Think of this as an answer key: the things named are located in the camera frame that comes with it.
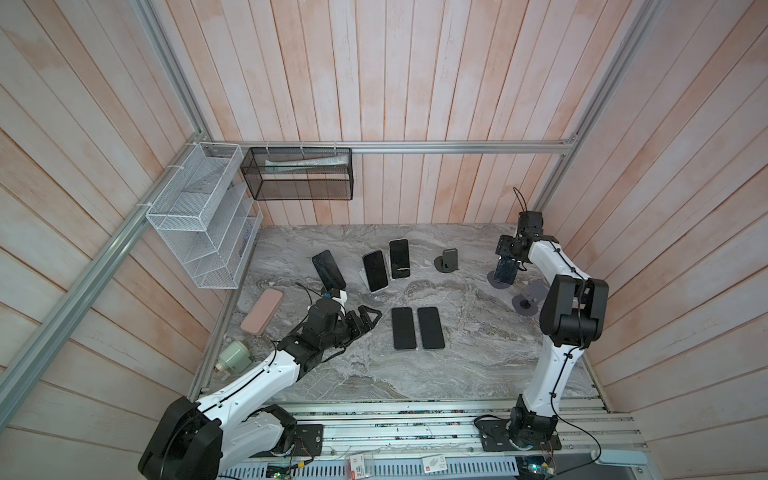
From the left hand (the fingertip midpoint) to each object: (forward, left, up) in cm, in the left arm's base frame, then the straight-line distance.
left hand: (374, 326), depth 80 cm
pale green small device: (-7, +38, -5) cm, 39 cm away
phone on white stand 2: (+27, -8, -3) cm, 28 cm away
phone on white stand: (+21, 0, -3) cm, 22 cm away
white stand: (+24, -9, -12) cm, 28 cm away
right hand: (+32, -47, -2) cm, 57 cm away
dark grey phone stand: (+30, -26, -9) cm, 41 cm away
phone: (+21, +15, -3) cm, 26 cm away
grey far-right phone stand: (+22, -43, -12) cm, 49 cm away
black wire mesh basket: (+50, +26, +14) cm, 59 cm away
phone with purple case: (+4, -9, -14) cm, 18 cm away
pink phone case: (+11, +37, -11) cm, 40 cm away
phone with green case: (+6, -18, -12) cm, 22 cm away
